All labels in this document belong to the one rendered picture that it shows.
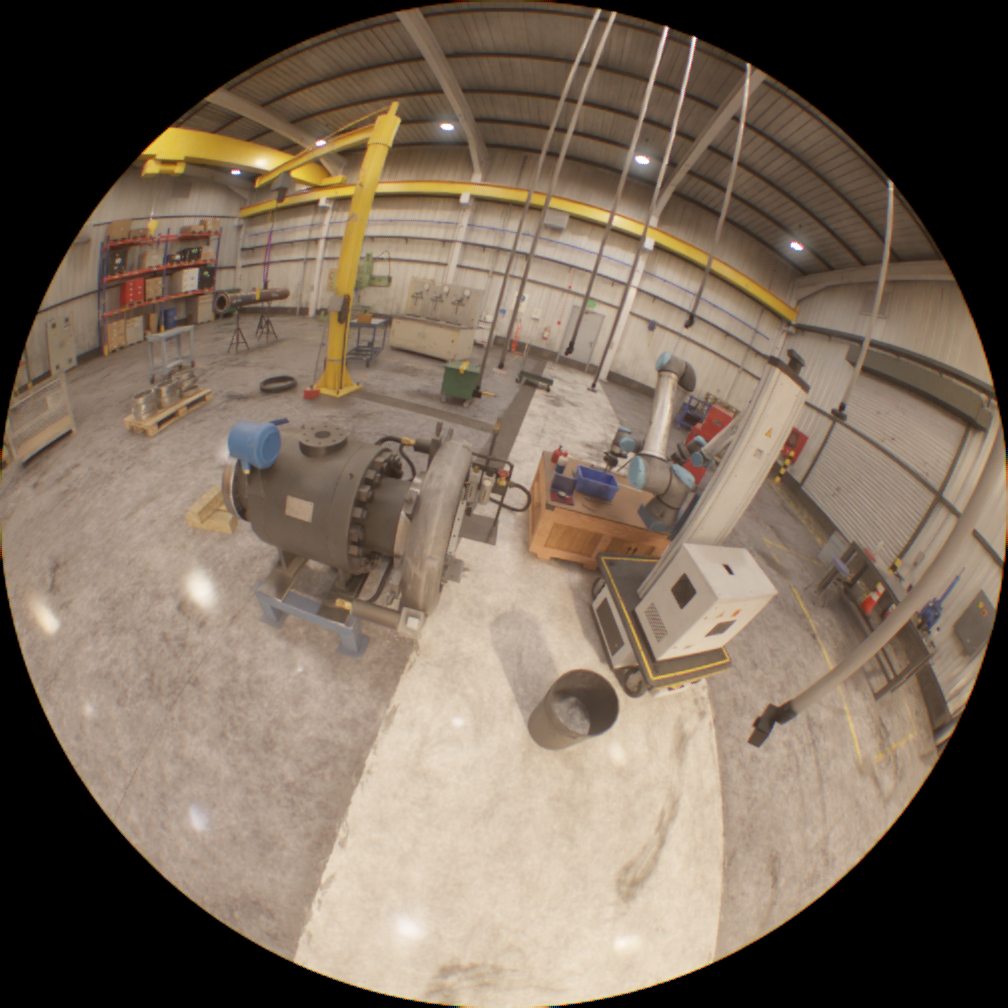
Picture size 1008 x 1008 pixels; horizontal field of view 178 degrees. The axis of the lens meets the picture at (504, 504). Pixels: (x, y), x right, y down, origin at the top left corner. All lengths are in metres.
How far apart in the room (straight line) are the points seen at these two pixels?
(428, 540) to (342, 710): 0.94
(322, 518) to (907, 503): 9.24
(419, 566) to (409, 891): 1.34
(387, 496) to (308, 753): 1.18
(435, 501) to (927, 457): 9.03
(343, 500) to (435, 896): 1.62
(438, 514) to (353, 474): 0.39
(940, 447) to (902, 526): 1.95
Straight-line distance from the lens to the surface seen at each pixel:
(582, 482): 2.26
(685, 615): 1.56
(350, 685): 1.65
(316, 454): 1.33
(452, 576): 1.33
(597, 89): 9.93
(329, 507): 1.24
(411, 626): 1.19
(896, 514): 8.89
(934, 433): 9.19
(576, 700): 1.66
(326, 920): 1.68
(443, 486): 1.07
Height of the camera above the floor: 1.53
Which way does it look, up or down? 34 degrees down
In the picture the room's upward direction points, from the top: 17 degrees clockwise
